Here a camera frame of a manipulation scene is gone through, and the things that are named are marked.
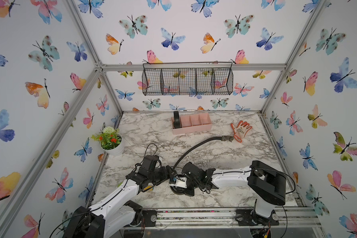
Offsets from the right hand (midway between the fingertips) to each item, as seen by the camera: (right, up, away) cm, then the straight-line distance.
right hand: (179, 185), depth 82 cm
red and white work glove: (+44, +30, +25) cm, 58 cm away
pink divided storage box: (+9, +35, +33) cm, 49 cm away
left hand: (-3, +6, 0) cm, 7 cm away
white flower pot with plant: (-39, +24, +4) cm, 46 cm away
